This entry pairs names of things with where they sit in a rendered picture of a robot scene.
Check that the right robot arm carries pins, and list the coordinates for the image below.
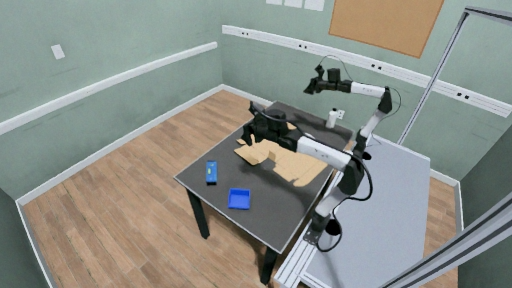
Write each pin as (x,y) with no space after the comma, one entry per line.
(353,87)

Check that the grey aluminium extrusion rail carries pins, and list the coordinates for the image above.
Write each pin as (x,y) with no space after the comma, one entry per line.
(286,275)

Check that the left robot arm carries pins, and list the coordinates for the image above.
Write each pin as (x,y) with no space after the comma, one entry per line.
(294,141)

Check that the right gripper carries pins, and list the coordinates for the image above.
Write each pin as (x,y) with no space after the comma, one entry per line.
(316,85)

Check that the white plastic bottle with black cap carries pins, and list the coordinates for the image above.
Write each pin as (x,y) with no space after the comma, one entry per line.
(331,118)

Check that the blue plastic tray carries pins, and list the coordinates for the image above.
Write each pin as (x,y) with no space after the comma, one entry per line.
(238,198)

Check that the blue spirit level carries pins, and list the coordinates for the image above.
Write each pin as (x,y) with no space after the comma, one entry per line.
(211,173)

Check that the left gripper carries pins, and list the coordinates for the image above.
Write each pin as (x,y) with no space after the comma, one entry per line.
(259,132)

